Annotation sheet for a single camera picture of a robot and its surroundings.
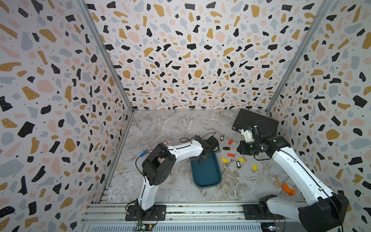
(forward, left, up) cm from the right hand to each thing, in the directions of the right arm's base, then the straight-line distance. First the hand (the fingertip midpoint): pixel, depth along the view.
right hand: (237, 148), depth 79 cm
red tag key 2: (+16, -1, -18) cm, 24 cm away
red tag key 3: (+6, 0, -17) cm, 18 cm away
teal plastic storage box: (-5, +17, -18) cm, 25 cm away
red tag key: (+14, +45, -17) cm, 50 cm away
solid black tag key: (+11, +2, -18) cm, 21 cm away
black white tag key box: (+19, +5, -17) cm, 26 cm away
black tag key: (-1, -4, -18) cm, 19 cm away
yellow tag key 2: (+3, -7, -18) cm, 20 cm away
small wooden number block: (-13, -24, -16) cm, 31 cm away
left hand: (+2, +19, -14) cm, 24 cm away
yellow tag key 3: (-2, -14, -18) cm, 23 cm away
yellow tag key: (+2, +4, -18) cm, 19 cm away
